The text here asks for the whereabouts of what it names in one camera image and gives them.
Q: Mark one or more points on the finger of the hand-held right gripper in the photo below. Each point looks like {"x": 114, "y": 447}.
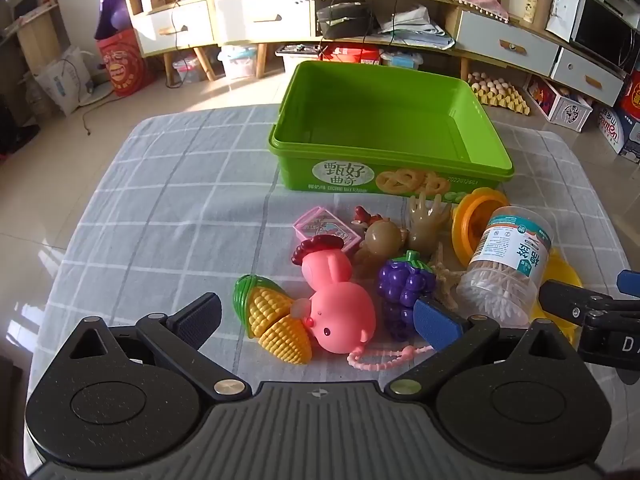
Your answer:
{"x": 630, "y": 281}
{"x": 560, "y": 300}

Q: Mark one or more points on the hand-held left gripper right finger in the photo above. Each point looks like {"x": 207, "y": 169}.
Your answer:
{"x": 436, "y": 322}

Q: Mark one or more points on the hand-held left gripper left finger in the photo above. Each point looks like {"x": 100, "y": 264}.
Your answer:
{"x": 200, "y": 317}

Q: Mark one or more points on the yellow plastic toy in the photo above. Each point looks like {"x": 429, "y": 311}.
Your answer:
{"x": 562, "y": 270}

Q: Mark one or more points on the beige starfish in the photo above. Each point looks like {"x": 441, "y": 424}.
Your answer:
{"x": 445, "y": 275}

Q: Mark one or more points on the purple grapes toy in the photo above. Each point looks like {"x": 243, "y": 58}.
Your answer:
{"x": 400, "y": 282}

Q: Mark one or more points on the clear cotton swab jar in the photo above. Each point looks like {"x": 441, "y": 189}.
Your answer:
{"x": 505, "y": 255}

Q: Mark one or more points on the yellow corn toy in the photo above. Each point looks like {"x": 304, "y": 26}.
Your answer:
{"x": 280, "y": 320}

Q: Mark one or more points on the pink pig toy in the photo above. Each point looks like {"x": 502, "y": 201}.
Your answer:
{"x": 340, "y": 310}

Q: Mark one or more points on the brown rubber hand toy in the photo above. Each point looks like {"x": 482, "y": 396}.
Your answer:
{"x": 427, "y": 225}

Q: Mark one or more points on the brown rubber doll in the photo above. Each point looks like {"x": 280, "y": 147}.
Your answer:
{"x": 382, "y": 240}

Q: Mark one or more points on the small red toy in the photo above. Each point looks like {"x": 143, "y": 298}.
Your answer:
{"x": 362, "y": 216}

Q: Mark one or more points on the pink card box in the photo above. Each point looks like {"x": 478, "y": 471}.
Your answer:
{"x": 325, "y": 225}

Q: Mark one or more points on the green plastic box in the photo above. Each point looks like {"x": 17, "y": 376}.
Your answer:
{"x": 380, "y": 125}

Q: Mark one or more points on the grey checked tablecloth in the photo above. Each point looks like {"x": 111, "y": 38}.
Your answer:
{"x": 175, "y": 200}

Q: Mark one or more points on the blue white carton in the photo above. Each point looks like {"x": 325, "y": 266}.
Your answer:
{"x": 612, "y": 135}

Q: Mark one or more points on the white crate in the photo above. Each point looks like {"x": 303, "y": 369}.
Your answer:
{"x": 570, "y": 112}

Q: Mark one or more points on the red carton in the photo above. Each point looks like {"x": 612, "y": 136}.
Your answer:
{"x": 632, "y": 95}

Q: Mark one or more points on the yellow egg tray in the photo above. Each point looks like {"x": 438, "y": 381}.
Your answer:
{"x": 500, "y": 92}

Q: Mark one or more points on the white cabinet drawer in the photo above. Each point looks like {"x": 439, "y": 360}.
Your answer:
{"x": 170, "y": 27}
{"x": 575, "y": 70}
{"x": 490, "y": 35}
{"x": 260, "y": 20}

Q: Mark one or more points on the black white microwave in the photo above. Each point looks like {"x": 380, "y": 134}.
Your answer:
{"x": 605, "y": 35}

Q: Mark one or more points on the clear storage box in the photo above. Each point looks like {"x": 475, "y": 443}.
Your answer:
{"x": 186, "y": 70}
{"x": 237, "y": 62}

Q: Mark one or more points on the red gift bag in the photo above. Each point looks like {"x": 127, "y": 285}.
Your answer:
{"x": 122, "y": 65}

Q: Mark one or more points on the clear box with blue contents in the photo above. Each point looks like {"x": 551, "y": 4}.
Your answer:
{"x": 400, "y": 59}

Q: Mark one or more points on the white plastic bag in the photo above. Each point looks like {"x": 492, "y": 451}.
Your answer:
{"x": 60, "y": 85}

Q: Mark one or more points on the red storage box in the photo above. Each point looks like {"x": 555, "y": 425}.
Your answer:
{"x": 350, "y": 56}

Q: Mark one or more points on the flat tool tray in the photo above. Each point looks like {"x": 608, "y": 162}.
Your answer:
{"x": 300, "y": 49}

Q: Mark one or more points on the stack of papers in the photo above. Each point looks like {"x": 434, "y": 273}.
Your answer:
{"x": 410, "y": 25}

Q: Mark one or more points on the black device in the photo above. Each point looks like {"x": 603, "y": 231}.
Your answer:
{"x": 345, "y": 20}

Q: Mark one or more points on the purple balloon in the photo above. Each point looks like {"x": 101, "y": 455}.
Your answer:
{"x": 112, "y": 10}

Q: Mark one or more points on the wooden bookshelf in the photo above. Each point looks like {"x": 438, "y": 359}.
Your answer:
{"x": 40, "y": 35}

